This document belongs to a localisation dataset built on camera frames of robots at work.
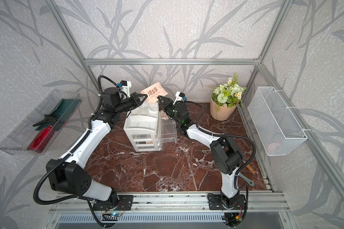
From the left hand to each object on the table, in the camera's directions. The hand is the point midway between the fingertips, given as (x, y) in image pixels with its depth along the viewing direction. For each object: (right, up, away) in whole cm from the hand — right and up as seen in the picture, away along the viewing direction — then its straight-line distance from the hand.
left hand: (147, 96), depth 74 cm
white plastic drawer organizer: (-5, -16, +8) cm, 19 cm away
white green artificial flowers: (+45, +2, +9) cm, 46 cm away
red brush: (-41, -21, -16) cm, 48 cm away
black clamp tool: (-45, -12, -8) cm, 47 cm away
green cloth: (-42, -8, -3) cm, 43 cm away
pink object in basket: (+64, -27, -2) cm, 69 cm away
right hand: (+4, 0, +4) cm, 6 cm away
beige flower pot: (+49, -9, +28) cm, 57 cm away
